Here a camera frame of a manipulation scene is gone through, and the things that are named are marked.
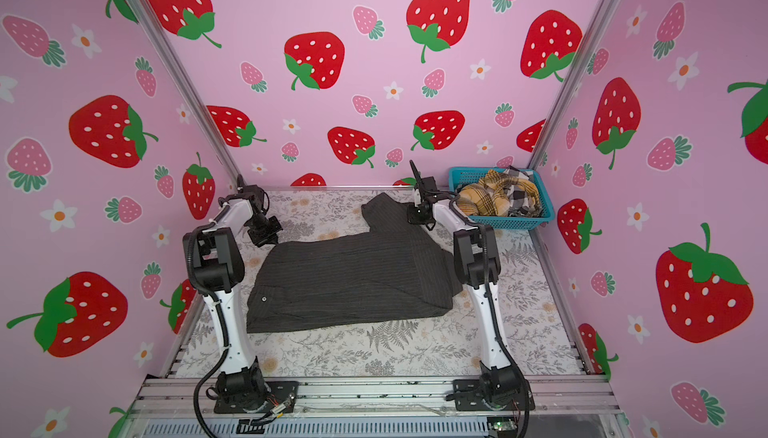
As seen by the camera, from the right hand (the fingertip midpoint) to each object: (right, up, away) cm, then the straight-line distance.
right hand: (410, 216), depth 110 cm
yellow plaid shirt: (+27, +7, -5) cm, 28 cm away
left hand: (-47, -8, -6) cm, 48 cm away
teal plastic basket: (+35, +6, -5) cm, 36 cm away
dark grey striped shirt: (-5, -17, -12) cm, 22 cm away
